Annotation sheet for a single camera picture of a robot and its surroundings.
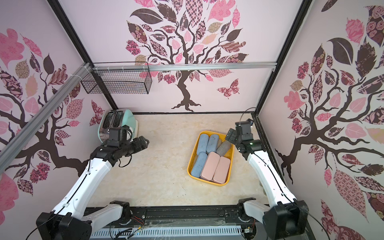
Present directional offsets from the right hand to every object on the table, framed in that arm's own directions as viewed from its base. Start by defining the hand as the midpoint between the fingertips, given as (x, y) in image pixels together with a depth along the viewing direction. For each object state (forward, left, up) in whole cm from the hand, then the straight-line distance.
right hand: (236, 134), depth 80 cm
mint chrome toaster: (+16, +72, -2) cm, 74 cm away
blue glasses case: (+4, +18, -14) cm, 23 cm away
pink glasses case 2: (-13, +7, -16) cm, 22 cm away
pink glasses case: (-11, +14, -15) cm, 23 cm away
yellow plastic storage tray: (-1, 0, -20) cm, 20 cm away
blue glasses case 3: (-10, +21, -14) cm, 27 cm away
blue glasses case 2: (+3, +12, -14) cm, 18 cm away
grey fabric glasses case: (+3, +4, -17) cm, 18 cm away
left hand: (-5, +51, -2) cm, 51 cm away
